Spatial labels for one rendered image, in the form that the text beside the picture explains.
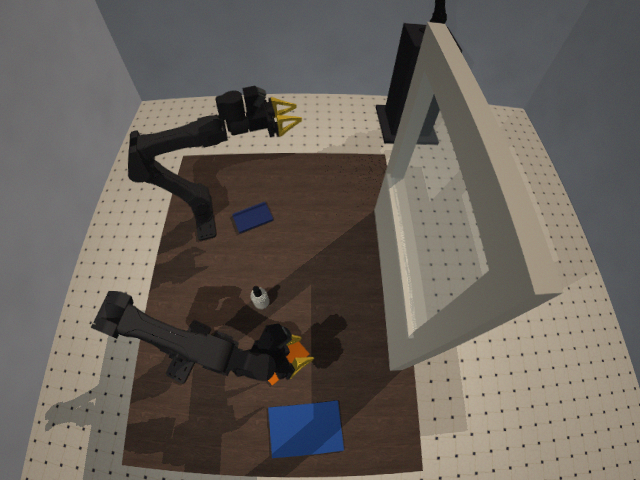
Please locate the orange rectangular block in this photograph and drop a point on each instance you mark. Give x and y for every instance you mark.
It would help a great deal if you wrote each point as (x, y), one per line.
(296, 351)

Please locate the white spray bottle with black spray head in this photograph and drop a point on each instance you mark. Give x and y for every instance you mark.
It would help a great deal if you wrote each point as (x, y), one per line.
(260, 297)

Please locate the dark blue notebook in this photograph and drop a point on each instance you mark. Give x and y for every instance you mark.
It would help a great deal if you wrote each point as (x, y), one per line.
(252, 217)

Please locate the blue flat rectangular pad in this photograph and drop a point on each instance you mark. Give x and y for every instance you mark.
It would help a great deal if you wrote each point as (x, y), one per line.
(305, 429)

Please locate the beige window frame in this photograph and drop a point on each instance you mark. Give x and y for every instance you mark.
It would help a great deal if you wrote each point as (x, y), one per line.
(522, 274)

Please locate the clear glass window pane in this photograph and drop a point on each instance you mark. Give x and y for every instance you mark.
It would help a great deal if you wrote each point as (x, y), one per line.
(442, 247)

